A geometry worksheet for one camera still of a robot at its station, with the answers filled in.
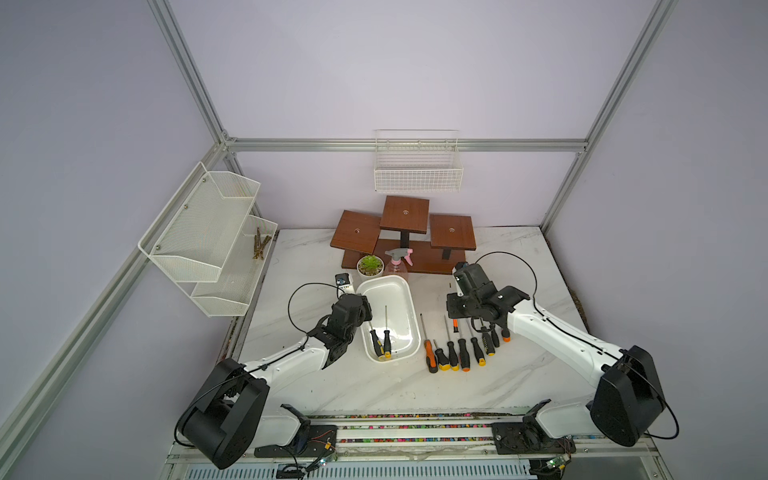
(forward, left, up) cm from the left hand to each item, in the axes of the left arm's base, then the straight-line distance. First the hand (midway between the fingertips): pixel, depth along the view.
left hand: (360, 298), depth 89 cm
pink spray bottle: (+13, -11, -1) cm, 17 cm away
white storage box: (+2, -10, -2) cm, 10 cm away
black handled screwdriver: (-10, -8, -8) cm, 15 cm away
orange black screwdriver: (-14, -21, -9) cm, 27 cm away
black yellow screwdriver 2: (-11, -5, -8) cm, 15 cm away
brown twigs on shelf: (+18, +35, +3) cm, 40 cm away
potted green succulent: (+13, -2, -1) cm, 13 cm away
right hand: (-4, -28, +1) cm, 28 cm away
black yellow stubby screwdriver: (-17, -24, -8) cm, 31 cm away
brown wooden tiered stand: (+18, -24, +5) cm, 31 cm away
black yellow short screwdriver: (-10, -39, -9) cm, 41 cm away
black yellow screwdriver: (-14, -36, -9) cm, 40 cm away
